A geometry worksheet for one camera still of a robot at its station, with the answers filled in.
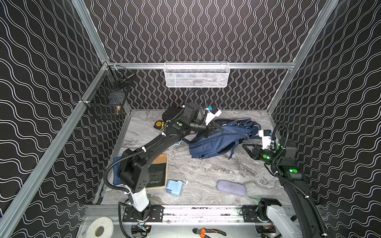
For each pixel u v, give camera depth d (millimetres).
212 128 660
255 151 651
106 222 721
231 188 797
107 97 933
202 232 690
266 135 654
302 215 443
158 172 865
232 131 716
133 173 456
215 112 651
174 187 784
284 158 558
